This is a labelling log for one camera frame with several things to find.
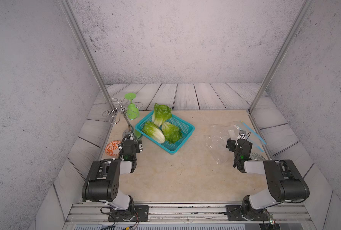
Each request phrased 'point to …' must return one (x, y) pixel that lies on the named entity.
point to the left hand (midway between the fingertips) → (132, 140)
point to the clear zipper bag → (216, 136)
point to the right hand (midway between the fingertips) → (240, 138)
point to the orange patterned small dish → (111, 148)
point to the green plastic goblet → (132, 110)
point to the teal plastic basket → (186, 128)
